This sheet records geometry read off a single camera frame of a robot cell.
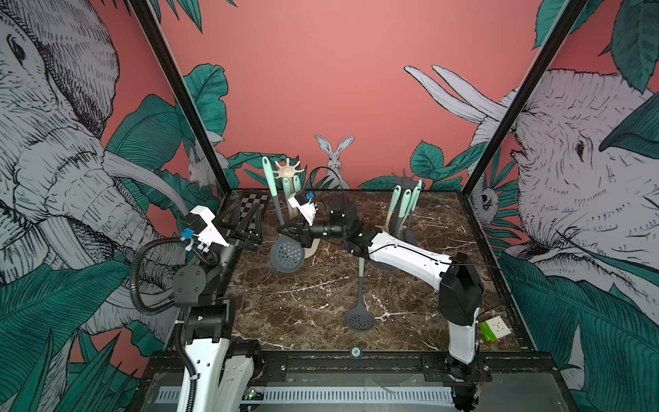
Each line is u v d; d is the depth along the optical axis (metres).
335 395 0.70
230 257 0.51
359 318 0.82
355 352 0.78
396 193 0.69
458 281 0.54
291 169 0.72
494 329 0.78
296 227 0.66
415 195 0.69
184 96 0.87
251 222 0.51
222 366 0.47
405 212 0.72
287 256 0.69
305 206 0.63
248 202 1.12
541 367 0.77
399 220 0.75
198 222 0.45
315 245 0.69
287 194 0.73
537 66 0.80
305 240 0.64
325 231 0.65
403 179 0.69
